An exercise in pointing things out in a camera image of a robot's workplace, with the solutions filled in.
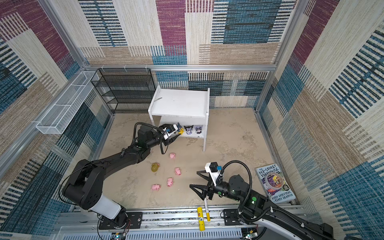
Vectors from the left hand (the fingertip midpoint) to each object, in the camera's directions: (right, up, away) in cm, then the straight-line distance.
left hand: (176, 126), depth 84 cm
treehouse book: (+57, -36, -4) cm, 67 cm away
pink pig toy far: (-4, -18, +9) cm, 21 cm away
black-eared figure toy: (+7, -2, -1) cm, 7 cm away
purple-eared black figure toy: (+12, -2, 0) cm, 12 cm away
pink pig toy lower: (-3, -30, -1) cm, 31 cm away
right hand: (+10, -25, -16) cm, 31 cm away
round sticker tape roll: (+54, -30, -1) cm, 62 cm away
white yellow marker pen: (+16, -39, -6) cm, 43 cm away
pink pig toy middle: (0, -26, +3) cm, 26 cm away
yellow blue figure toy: (+3, -3, +1) cm, 4 cm away
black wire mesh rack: (-40, +26, +27) cm, 54 cm away
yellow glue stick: (+13, -44, -11) cm, 48 cm away
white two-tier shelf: (+8, +9, -8) cm, 15 cm away
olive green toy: (-13, -24, +6) cm, 28 cm away
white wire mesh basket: (-55, +4, -12) cm, 56 cm away
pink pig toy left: (-11, -33, -2) cm, 35 cm away
